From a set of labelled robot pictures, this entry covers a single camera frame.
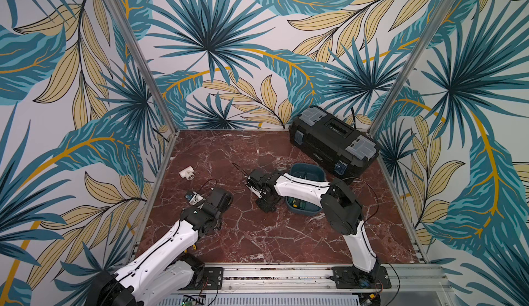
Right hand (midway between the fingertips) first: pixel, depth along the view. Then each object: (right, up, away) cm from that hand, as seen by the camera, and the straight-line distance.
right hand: (266, 203), depth 92 cm
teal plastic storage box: (+22, +13, +10) cm, 27 cm away
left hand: (-19, +1, -10) cm, 21 cm away
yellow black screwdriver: (+12, +1, -5) cm, 13 cm away
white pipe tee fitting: (-37, +13, +6) cm, 40 cm away
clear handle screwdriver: (-13, +13, +15) cm, 24 cm away
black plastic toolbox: (+28, +29, +3) cm, 40 cm away
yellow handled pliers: (-28, -14, -13) cm, 33 cm away
